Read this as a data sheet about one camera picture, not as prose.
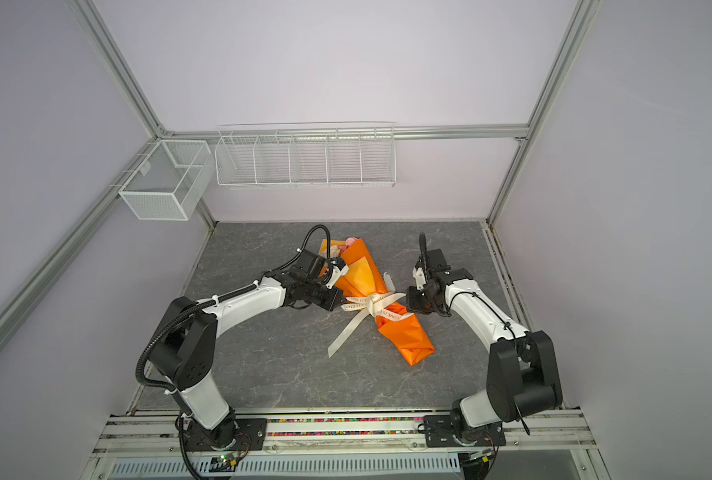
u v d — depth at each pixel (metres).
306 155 0.99
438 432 0.74
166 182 0.96
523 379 0.43
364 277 0.92
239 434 0.74
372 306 0.87
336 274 0.81
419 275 0.83
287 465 0.71
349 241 1.08
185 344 0.47
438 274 0.63
